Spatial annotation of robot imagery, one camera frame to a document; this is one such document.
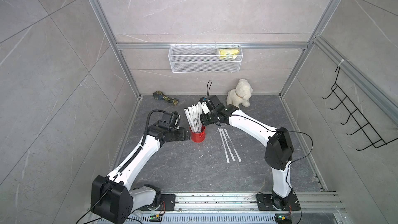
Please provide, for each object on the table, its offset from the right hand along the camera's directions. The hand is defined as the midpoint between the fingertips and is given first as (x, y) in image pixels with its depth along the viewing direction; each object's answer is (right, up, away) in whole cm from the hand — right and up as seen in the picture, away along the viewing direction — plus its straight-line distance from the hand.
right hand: (201, 119), depth 87 cm
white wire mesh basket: (+2, +39, +13) cm, 41 cm away
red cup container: (-2, -11, +2) cm, 11 cm away
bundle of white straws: (-5, +2, 0) cm, 5 cm away
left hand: (-9, -7, -6) cm, 13 cm away
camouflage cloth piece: (-33, +16, +28) cm, 46 cm away
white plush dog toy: (+26, +15, +11) cm, 32 cm away
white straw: (+21, -22, +1) cm, 30 cm away
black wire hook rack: (+67, -6, -29) cm, 74 cm away
